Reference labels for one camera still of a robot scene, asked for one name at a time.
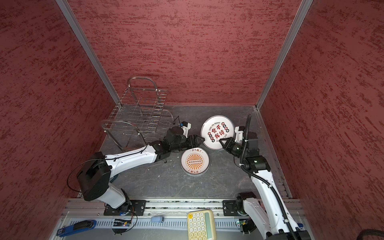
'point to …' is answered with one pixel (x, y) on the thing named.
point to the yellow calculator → (201, 225)
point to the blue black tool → (77, 226)
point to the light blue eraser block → (158, 219)
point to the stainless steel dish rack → (140, 116)
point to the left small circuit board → (118, 223)
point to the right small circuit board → (246, 225)
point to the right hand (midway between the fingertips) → (218, 143)
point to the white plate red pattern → (215, 128)
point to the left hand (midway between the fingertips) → (201, 143)
